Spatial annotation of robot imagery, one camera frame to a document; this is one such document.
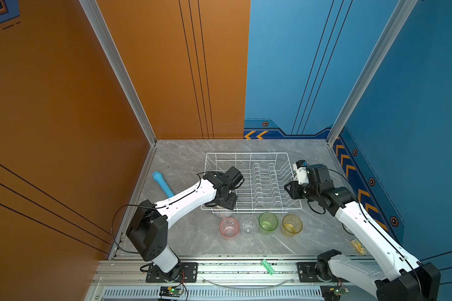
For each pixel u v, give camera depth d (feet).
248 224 2.78
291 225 2.78
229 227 2.74
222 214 2.78
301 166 2.28
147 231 1.42
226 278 2.43
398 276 1.26
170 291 2.33
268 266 2.43
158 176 3.27
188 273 2.42
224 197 2.27
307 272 2.38
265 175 3.36
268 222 2.79
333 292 2.32
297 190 2.26
